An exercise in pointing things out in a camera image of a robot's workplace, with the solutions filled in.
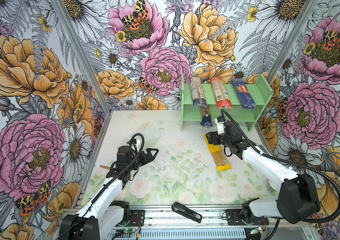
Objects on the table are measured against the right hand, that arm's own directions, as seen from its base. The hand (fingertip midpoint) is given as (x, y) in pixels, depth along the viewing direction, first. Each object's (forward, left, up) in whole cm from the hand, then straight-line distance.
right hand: (213, 137), depth 87 cm
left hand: (-9, +34, -4) cm, 35 cm away
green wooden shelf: (+25, -33, +12) cm, 43 cm away
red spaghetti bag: (+15, -6, +15) cm, 22 cm away
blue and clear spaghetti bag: (+13, +2, 0) cm, 13 cm away
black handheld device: (-34, +19, -11) cm, 41 cm away
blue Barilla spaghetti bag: (+14, -18, +15) cm, 27 cm away
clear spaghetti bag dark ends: (+25, +7, +15) cm, 30 cm away
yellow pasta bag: (-5, -5, -13) cm, 15 cm away
